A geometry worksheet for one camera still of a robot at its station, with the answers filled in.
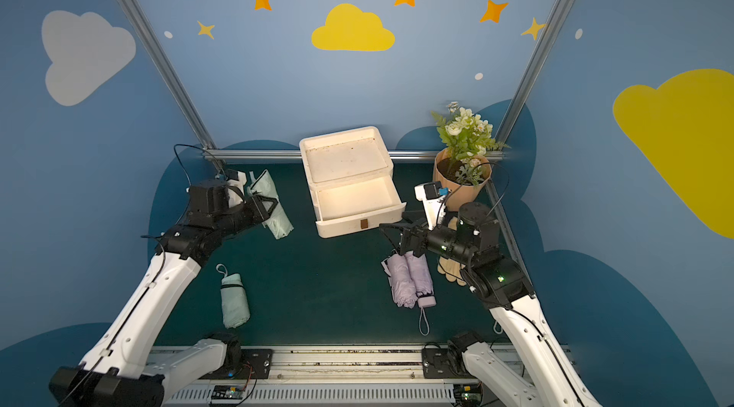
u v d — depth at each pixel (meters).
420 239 0.54
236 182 0.66
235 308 0.81
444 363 0.74
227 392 0.72
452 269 0.91
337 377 0.73
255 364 0.75
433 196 0.54
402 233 0.53
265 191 0.72
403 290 0.83
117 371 0.37
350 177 0.86
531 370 0.41
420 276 0.88
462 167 0.97
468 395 0.73
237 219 0.61
